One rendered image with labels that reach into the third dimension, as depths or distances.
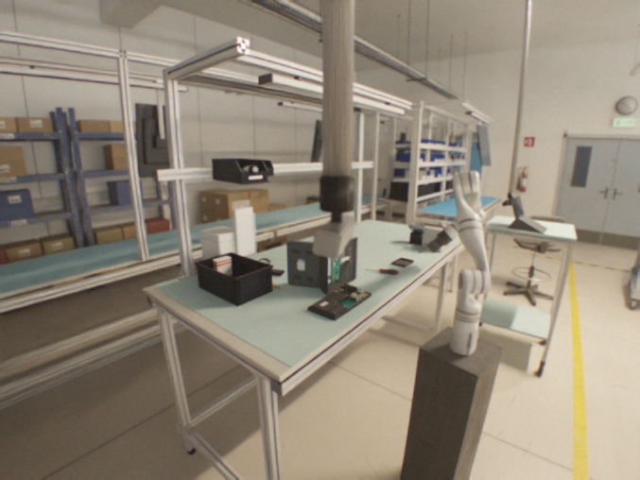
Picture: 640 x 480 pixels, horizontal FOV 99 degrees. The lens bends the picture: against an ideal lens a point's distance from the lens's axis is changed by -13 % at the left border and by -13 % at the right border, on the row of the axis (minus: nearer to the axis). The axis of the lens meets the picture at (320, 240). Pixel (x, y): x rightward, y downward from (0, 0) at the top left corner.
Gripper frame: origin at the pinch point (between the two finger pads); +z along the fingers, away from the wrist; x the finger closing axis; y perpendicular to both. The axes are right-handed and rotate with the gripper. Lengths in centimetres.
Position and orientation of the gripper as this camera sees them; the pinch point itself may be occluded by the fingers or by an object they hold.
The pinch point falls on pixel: (418, 252)
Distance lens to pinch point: 171.5
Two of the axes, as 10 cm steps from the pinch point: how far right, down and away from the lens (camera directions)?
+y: 6.8, 7.3, 0.1
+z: -6.8, 6.3, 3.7
